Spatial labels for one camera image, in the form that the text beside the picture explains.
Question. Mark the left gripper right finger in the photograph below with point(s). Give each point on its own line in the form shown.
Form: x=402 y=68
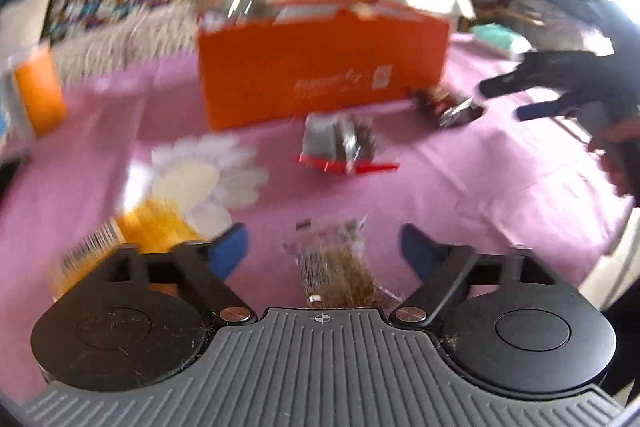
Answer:
x=442 y=270

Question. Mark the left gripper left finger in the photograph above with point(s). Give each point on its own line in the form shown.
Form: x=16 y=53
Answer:
x=204 y=268

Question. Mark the clear brown snack packet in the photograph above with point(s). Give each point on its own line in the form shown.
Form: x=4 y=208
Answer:
x=331 y=267

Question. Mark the silver orange snack bag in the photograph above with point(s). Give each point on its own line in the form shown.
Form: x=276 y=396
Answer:
x=216 y=14

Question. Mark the person right hand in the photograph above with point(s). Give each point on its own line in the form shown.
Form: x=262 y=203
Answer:
x=609 y=146

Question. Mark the yellow orange snack packet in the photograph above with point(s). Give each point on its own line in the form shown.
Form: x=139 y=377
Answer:
x=153 y=226

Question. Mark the pink floral tablecloth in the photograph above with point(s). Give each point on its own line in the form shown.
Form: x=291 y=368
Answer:
x=492 y=184

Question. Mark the teal tissue pack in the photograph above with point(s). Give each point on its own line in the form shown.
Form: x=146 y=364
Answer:
x=500 y=39

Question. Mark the dark brown snack packet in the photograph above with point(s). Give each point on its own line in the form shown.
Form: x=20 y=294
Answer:
x=446 y=108

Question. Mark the clear red edged snack packet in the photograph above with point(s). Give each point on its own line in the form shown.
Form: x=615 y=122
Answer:
x=342 y=144

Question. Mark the orange cardboard box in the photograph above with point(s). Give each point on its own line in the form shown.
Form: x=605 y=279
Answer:
x=318 y=56

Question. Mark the orange cylindrical cup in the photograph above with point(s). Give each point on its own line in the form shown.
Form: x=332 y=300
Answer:
x=40 y=90

